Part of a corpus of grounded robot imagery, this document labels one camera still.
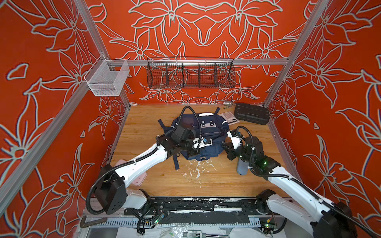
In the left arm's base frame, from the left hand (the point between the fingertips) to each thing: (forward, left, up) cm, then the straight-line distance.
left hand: (202, 142), depth 77 cm
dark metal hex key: (-37, +56, -18) cm, 69 cm away
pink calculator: (+33, -22, -17) cm, 43 cm away
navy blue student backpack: (+20, -7, -11) cm, 24 cm away
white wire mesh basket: (+38, +63, +12) cm, 74 cm away
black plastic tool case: (+34, -37, -12) cm, 52 cm away
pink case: (-18, +35, -17) cm, 43 cm away
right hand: (+1, -10, -2) cm, 10 cm away
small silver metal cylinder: (+47, -21, -15) cm, 53 cm away
